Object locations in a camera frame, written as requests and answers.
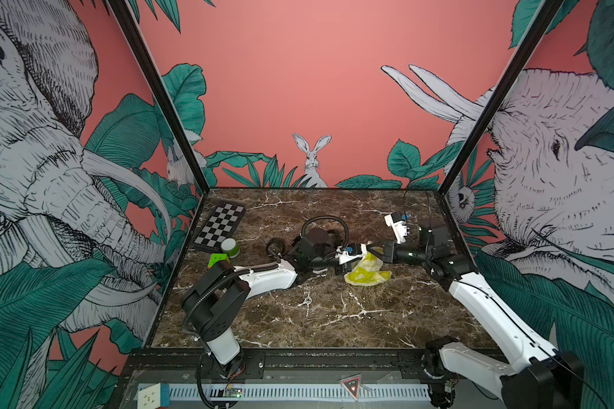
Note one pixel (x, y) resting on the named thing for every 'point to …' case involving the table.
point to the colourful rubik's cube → (217, 256)
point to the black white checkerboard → (220, 225)
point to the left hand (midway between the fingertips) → (367, 251)
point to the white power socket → (157, 395)
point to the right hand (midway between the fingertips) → (367, 245)
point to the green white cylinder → (229, 246)
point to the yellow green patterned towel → (367, 271)
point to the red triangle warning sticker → (352, 384)
